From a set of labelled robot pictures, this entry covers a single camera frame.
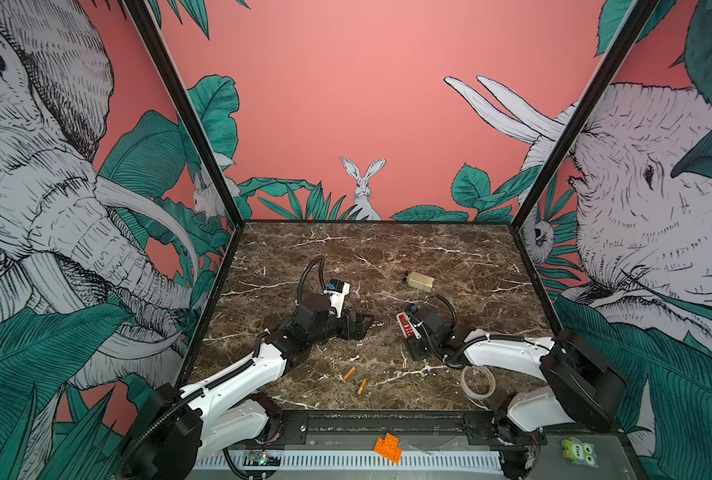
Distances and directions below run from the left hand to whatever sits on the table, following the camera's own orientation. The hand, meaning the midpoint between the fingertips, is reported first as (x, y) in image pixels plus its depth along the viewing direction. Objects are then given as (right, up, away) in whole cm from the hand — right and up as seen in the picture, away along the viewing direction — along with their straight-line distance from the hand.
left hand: (363, 312), depth 79 cm
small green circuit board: (-24, -33, -9) cm, 42 cm away
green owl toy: (+52, -32, -9) cm, 61 cm away
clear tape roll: (+32, -20, +3) cm, 38 cm away
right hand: (+14, -10, +10) cm, 20 cm away
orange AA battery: (-4, -18, +4) cm, 19 cm away
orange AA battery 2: (-1, -21, +1) cm, 21 cm away
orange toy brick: (+6, -31, -9) cm, 32 cm away
